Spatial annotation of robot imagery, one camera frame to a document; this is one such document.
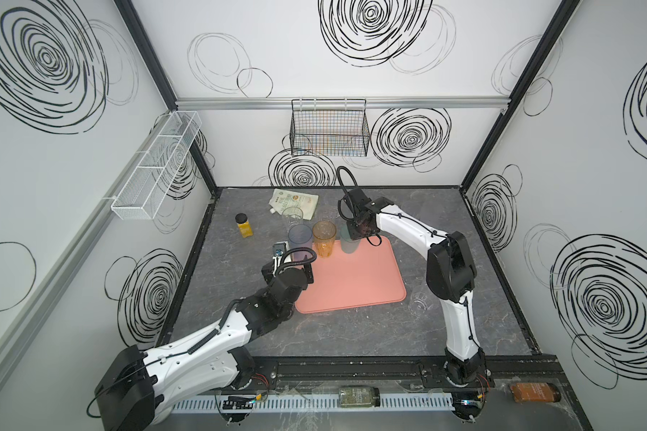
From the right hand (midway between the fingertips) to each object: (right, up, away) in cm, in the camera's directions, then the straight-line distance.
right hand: (356, 231), depth 96 cm
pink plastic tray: (+5, -15, -6) cm, 17 cm away
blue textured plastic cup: (-20, -2, +1) cm, 20 cm away
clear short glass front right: (+19, -23, -9) cm, 32 cm away
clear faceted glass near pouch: (-24, +6, +10) cm, 27 cm away
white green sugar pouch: (-30, +12, +20) cm, 38 cm away
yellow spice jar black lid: (-42, +2, +3) cm, 42 cm away
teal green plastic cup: (-3, -5, -4) cm, 7 cm away
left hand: (-20, -7, -16) cm, 27 cm away
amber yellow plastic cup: (-12, -1, +1) cm, 12 cm away
